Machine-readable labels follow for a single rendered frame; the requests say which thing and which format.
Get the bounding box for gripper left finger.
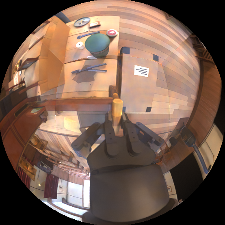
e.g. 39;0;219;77
71;112;120;158

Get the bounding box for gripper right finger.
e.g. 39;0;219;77
121;112;165;157

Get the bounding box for brown wooden slide carrier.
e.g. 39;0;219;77
30;97;122;116

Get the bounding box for brown wooden lantern body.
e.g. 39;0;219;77
0;84;49;170

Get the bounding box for brown framed glass slide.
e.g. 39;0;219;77
20;58;39;70

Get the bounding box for pale yellow cloth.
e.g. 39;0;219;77
63;117;82;134

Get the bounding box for brown flat case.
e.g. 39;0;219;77
117;46;170;113

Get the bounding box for brown leather patch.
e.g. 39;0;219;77
72;65;95;84

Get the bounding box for white printed paper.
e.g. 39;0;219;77
134;65;150;78

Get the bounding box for dark blue pliers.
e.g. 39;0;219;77
71;63;108;74

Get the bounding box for dark red curtain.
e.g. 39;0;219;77
16;167;32;189
43;173;60;199

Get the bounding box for green round tin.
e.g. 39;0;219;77
84;32;111;58

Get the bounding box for dark blue slim tool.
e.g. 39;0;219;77
76;30;100;40

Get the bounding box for blue white round plate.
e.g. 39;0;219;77
74;17;91;28

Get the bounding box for brass dissolver frame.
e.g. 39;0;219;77
28;134;48;152

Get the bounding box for gold picture frame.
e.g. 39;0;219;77
18;156;37;182

